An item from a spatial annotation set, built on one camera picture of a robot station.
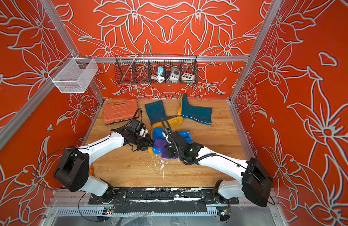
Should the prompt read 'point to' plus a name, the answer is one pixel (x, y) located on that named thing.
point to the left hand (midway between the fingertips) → (156, 144)
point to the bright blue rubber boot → (158, 133)
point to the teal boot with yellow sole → (155, 112)
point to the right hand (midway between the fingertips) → (165, 145)
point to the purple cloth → (161, 144)
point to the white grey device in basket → (175, 75)
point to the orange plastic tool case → (119, 109)
